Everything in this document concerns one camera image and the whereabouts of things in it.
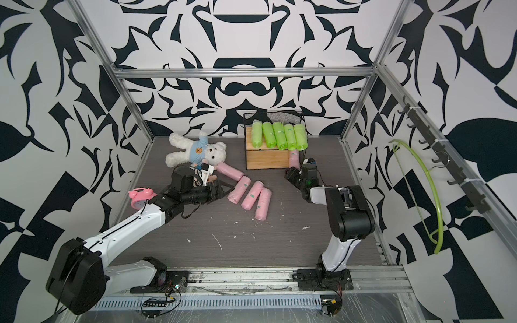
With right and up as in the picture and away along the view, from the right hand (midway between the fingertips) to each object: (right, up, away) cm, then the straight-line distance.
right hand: (289, 169), depth 99 cm
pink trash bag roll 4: (-27, -3, +3) cm, 28 cm away
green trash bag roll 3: (-5, +16, -6) cm, 17 cm away
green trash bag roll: (+4, +15, -6) cm, 17 cm away
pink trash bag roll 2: (-13, -15, -9) cm, 22 cm away
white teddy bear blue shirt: (-45, +8, +4) cm, 46 cm away
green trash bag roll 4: (-10, +16, -5) cm, 20 cm away
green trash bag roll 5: (-16, +15, -5) cm, 22 cm away
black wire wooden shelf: (-12, +6, +10) cm, 16 cm away
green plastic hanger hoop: (+38, +11, -19) cm, 44 cm away
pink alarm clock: (-65, -10, -14) cm, 67 cm away
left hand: (-26, -6, -20) cm, 33 cm away
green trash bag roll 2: (0, +13, -8) cm, 15 cm away
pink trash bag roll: (-19, -13, -7) cm, 24 cm away
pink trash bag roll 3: (+3, +5, +6) cm, 8 cm away
